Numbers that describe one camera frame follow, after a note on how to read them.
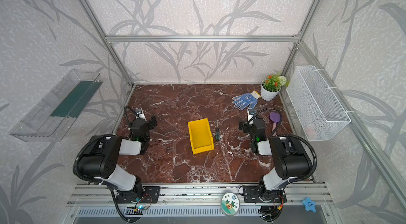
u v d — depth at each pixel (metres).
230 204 0.64
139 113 0.79
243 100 1.12
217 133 0.93
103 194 0.75
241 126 0.87
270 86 1.02
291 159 0.45
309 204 0.70
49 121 0.64
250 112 0.81
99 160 0.46
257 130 0.70
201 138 0.94
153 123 0.87
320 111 0.62
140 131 0.71
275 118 0.99
